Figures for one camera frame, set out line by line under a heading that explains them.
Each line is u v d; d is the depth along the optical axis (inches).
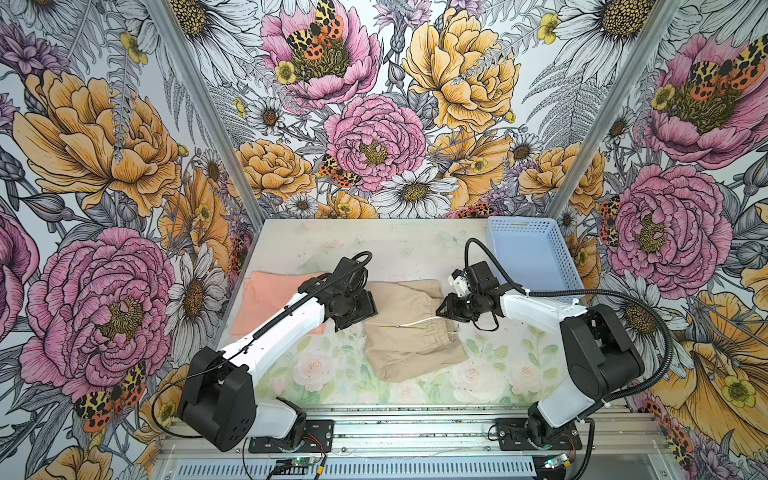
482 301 28.1
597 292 20.1
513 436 28.9
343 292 23.5
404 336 34.3
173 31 28.9
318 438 28.8
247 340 18.2
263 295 39.2
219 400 16.0
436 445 28.9
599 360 18.2
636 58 31.3
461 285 34.2
